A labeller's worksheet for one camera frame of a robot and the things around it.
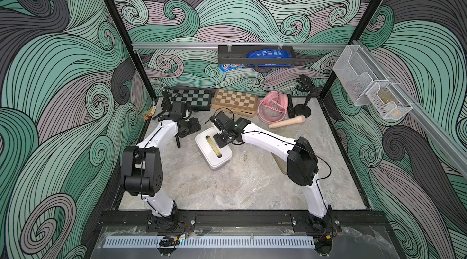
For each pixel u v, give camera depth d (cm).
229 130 65
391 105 63
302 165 51
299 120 104
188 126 81
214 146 80
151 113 110
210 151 84
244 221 76
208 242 70
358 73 78
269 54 91
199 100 115
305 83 96
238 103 111
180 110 73
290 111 110
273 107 114
